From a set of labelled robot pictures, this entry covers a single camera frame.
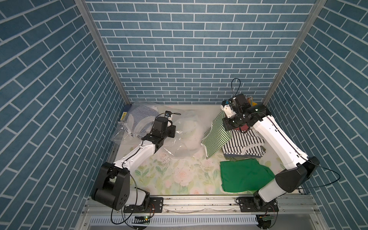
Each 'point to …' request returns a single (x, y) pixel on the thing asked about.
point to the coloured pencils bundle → (249, 99)
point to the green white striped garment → (216, 136)
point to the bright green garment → (245, 174)
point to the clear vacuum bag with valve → (189, 139)
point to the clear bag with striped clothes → (139, 121)
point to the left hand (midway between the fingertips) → (175, 125)
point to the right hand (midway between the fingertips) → (226, 124)
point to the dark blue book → (124, 111)
